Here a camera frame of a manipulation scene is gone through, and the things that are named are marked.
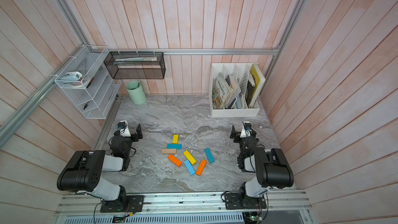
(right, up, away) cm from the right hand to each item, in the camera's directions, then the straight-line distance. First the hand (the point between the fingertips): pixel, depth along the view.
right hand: (241, 125), depth 91 cm
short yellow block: (-40, -9, +5) cm, 42 cm away
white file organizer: (+5, +36, +16) cm, 40 cm away
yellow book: (+12, +27, +2) cm, 30 cm away
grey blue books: (-2, +20, +9) cm, 22 cm away
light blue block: (-31, -23, -6) cm, 39 cm away
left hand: (-65, -1, +1) cm, 65 cm away
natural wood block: (-43, -15, -1) cm, 46 cm away
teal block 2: (-20, -17, -2) cm, 26 cm away
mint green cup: (-70, +21, +16) cm, 75 cm away
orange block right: (-24, -23, -6) cm, 34 cm away
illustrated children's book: (-10, +22, +10) cm, 27 cm away
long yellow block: (-31, -18, -3) cm, 36 cm away
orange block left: (-39, -20, -3) cm, 44 cm away
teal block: (-39, -13, +2) cm, 41 cm away
